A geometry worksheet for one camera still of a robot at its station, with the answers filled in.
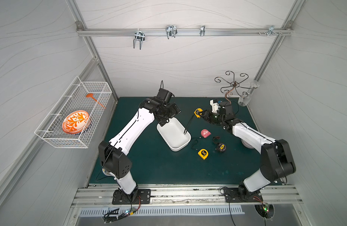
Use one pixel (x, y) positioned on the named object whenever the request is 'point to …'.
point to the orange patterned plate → (75, 121)
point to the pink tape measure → (205, 133)
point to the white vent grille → (161, 210)
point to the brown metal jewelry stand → (228, 90)
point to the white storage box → (172, 133)
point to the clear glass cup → (244, 100)
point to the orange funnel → (90, 95)
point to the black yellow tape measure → (221, 147)
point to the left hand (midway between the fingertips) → (175, 115)
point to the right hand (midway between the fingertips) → (199, 112)
